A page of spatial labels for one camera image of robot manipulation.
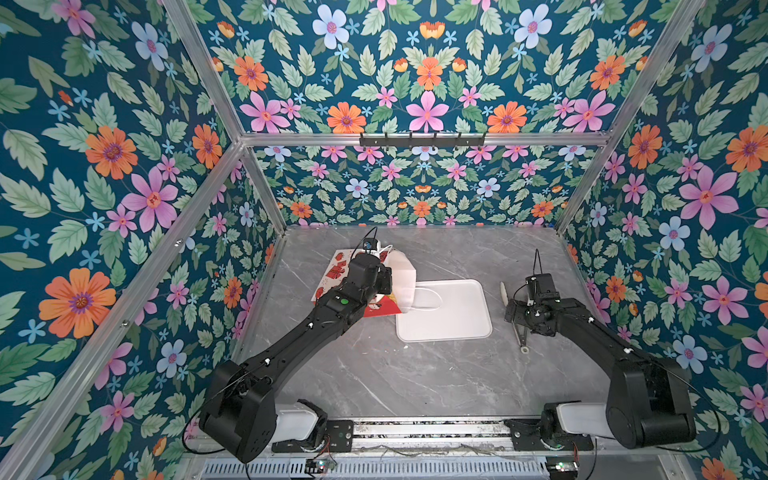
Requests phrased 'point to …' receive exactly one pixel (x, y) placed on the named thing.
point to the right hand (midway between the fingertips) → (521, 315)
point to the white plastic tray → (446, 310)
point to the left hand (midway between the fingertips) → (389, 260)
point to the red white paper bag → (403, 279)
